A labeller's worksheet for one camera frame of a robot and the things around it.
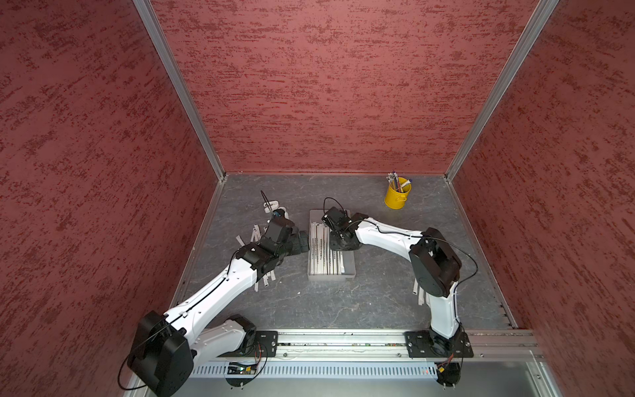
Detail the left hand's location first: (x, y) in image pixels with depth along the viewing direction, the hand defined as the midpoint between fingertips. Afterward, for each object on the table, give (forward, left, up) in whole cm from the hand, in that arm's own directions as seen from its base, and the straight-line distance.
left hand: (295, 244), depth 82 cm
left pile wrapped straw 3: (-8, +11, -13) cm, 19 cm away
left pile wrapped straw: (+8, +24, -12) cm, 28 cm away
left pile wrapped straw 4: (-6, +10, -13) cm, 17 cm away
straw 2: (+4, -7, -12) cm, 15 cm away
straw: (+4, -5, -12) cm, 14 cm away
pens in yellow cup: (+27, -37, +4) cm, 47 cm away
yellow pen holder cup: (+25, -41, -6) cm, 48 cm away
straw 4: (-1, -13, -12) cm, 18 cm away
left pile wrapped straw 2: (-10, +14, -12) cm, 21 cm away
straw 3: (+5, -9, -12) cm, 15 cm away
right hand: (+4, -16, -10) cm, 20 cm away
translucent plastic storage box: (+1, -20, -11) cm, 23 cm away
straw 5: (-3, -16, -12) cm, 20 cm away
